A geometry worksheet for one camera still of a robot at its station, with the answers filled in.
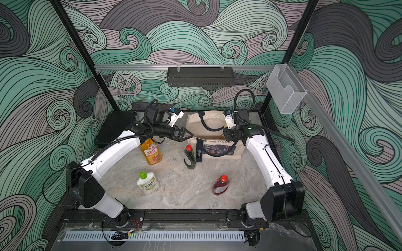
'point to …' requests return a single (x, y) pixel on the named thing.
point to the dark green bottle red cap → (189, 160)
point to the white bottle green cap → (148, 182)
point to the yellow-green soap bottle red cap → (223, 135)
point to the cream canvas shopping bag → (207, 127)
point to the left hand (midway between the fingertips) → (188, 132)
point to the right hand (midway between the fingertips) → (228, 130)
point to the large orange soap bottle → (152, 152)
